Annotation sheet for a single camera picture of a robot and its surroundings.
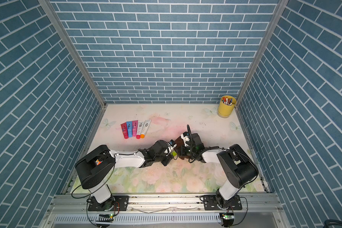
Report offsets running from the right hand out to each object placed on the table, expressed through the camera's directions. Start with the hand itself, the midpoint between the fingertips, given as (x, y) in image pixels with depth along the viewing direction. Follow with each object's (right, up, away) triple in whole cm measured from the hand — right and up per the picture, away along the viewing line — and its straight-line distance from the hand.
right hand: (178, 151), depth 91 cm
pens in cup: (+38, +34, +17) cm, 54 cm away
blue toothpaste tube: (-36, +15, +13) cm, 41 cm away
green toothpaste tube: (-3, -1, -2) cm, 3 cm away
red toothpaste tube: (-39, +14, +12) cm, 43 cm away
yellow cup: (+36, +26, +14) cm, 47 cm away
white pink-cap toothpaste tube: (-28, +13, +10) cm, 32 cm away
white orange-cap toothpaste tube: (-24, +14, +13) cm, 31 cm away
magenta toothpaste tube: (-33, +17, +15) cm, 40 cm away
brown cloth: (+1, +7, -8) cm, 10 cm away
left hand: (-2, -3, -2) cm, 4 cm away
